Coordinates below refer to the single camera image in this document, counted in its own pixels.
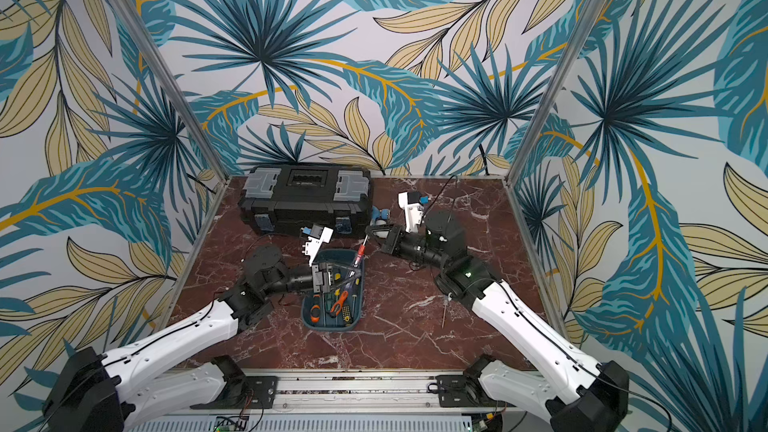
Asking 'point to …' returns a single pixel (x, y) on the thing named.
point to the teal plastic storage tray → (342, 305)
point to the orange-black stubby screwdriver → (314, 313)
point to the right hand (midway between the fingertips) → (365, 231)
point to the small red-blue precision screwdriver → (360, 253)
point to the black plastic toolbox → (285, 198)
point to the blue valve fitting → (377, 213)
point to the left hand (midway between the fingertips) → (357, 278)
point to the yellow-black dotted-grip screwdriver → (346, 313)
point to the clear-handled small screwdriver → (444, 304)
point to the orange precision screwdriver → (340, 302)
